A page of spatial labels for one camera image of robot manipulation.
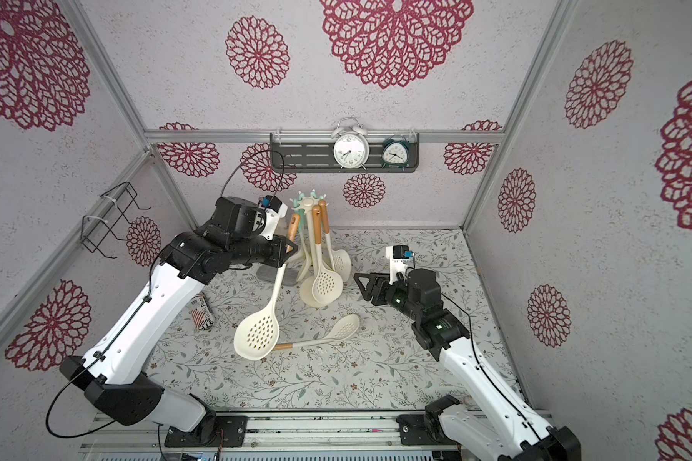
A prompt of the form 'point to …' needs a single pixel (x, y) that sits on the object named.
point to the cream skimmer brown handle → (259, 337)
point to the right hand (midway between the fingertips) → (360, 274)
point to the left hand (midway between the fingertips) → (291, 249)
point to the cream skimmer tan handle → (340, 330)
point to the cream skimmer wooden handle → (340, 260)
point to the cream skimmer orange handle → (327, 286)
